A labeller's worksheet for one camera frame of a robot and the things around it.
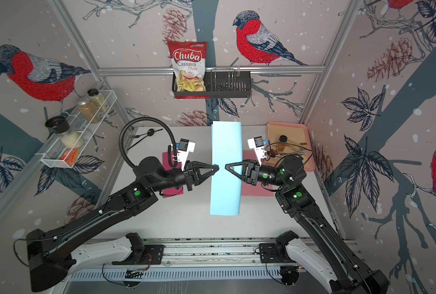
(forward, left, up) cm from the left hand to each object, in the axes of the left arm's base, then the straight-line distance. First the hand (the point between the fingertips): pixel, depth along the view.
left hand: (218, 168), depth 54 cm
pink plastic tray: (+51, -49, -40) cm, 81 cm away
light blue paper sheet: (-5, -2, -7) cm, 9 cm away
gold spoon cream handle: (+41, -50, -39) cm, 75 cm away
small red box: (+10, +55, -7) cm, 57 cm away
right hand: (+2, -3, -2) cm, 4 cm away
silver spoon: (+36, -48, -39) cm, 72 cm away
